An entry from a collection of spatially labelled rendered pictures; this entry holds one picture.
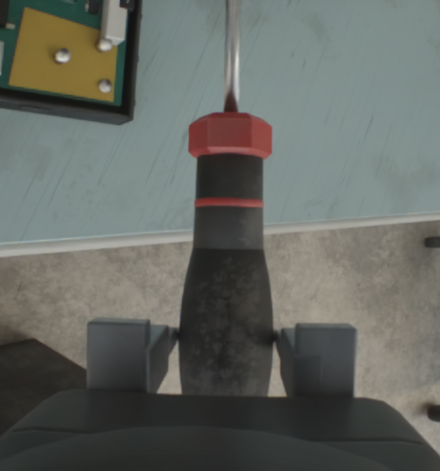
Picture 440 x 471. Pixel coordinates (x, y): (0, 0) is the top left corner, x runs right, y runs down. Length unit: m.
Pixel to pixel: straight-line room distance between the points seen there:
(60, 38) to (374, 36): 0.19
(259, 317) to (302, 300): 1.47
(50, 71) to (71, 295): 1.08
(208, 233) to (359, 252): 1.60
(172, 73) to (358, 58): 0.12
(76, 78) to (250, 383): 0.14
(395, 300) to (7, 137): 1.71
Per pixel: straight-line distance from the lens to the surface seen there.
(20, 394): 0.92
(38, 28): 0.25
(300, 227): 0.31
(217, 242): 0.16
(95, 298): 1.33
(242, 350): 0.16
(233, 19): 0.18
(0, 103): 0.24
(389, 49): 0.38
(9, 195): 0.24
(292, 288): 1.60
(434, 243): 1.92
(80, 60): 0.25
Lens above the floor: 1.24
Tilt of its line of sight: 58 degrees down
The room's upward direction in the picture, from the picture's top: 90 degrees clockwise
